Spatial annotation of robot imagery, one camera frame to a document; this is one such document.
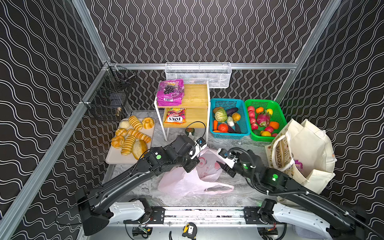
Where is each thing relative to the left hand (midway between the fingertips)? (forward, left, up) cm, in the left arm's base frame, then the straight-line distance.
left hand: (200, 158), depth 68 cm
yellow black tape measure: (-25, +4, -23) cm, 34 cm away
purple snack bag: (+5, -52, -13) cm, 54 cm away
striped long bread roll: (+17, +47, -18) cm, 53 cm away
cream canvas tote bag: (+11, -55, -11) cm, 58 cm away
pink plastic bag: (-1, -2, -18) cm, 18 cm away
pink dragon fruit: (+42, -44, -18) cm, 63 cm away
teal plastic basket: (+58, -29, -16) cm, 67 cm away
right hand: (+4, -11, -4) cm, 12 cm away
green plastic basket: (+45, -56, -20) cm, 74 cm away
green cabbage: (+43, -14, -15) cm, 47 cm away
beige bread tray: (+13, +55, -23) cm, 61 cm away
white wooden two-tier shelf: (+29, +2, +9) cm, 30 cm away
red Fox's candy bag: (+32, +15, -4) cm, 36 cm away
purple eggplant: (+51, -22, -19) cm, 59 cm away
